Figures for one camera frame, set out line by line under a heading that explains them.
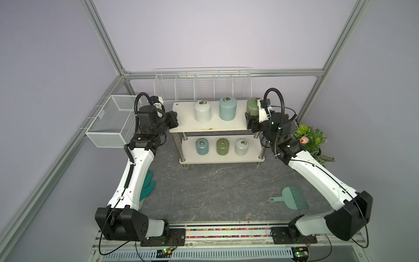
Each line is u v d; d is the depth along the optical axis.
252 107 0.68
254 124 0.65
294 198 0.85
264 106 0.59
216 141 0.94
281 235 0.74
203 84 0.98
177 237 0.74
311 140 0.73
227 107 0.68
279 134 0.53
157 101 0.63
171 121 0.65
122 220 0.39
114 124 0.84
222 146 0.91
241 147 0.91
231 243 0.73
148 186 0.89
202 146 0.91
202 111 0.69
